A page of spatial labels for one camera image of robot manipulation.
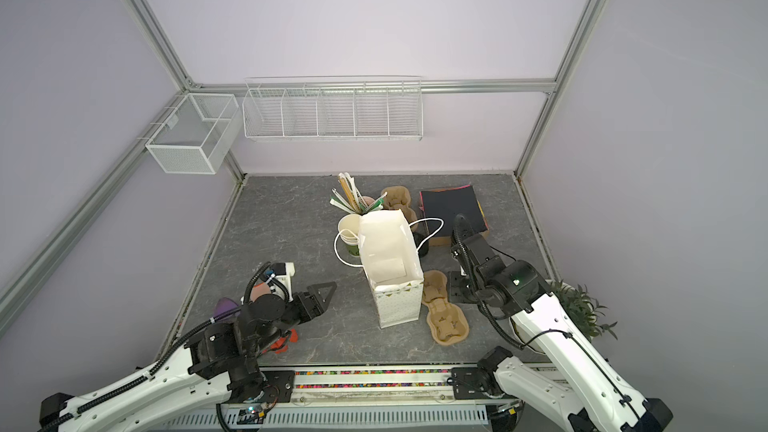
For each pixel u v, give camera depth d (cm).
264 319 52
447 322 83
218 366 51
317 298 64
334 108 101
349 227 91
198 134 96
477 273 51
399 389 74
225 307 87
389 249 91
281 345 62
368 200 99
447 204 106
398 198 112
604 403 38
